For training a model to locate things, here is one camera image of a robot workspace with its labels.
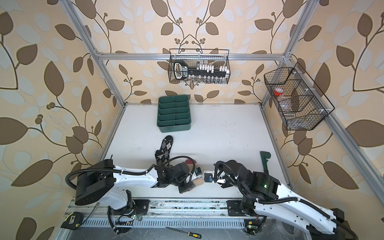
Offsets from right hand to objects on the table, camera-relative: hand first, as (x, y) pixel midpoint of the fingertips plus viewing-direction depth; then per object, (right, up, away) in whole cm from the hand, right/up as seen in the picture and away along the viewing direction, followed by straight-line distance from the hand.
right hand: (217, 166), depth 70 cm
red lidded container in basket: (+35, +37, +12) cm, 52 cm away
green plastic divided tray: (-27, +27, +37) cm, 53 cm away
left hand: (-11, -12, +10) cm, 19 cm away
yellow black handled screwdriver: (-9, -30, -3) cm, 32 cm away
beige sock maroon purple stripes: (-12, +1, +3) cm, 13 cm away
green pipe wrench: (+32, 0, +21) cm, 38 cm away
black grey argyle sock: (-32, 0, +22) cm, 38 cm away
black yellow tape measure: (-68, -25, -1) cm, 72 cm away
